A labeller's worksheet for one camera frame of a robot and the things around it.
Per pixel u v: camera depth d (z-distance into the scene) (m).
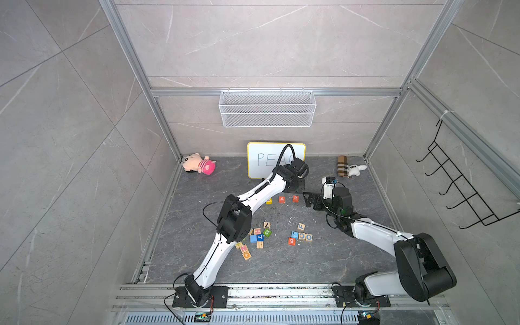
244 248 0.84
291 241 0.86
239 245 0.86
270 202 0.98
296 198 1.01
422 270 0.43
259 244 0.86
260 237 0.88
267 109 1.01
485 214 0.60
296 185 0.83
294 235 0.88
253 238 0.88
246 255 0.82
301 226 0.91
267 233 0.89
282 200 1.01
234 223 0.58
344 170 1.10
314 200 0.80
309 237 0.88
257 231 0.90
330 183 0.78
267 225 0.90
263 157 1.02
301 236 0.88
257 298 0.75
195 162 1.08
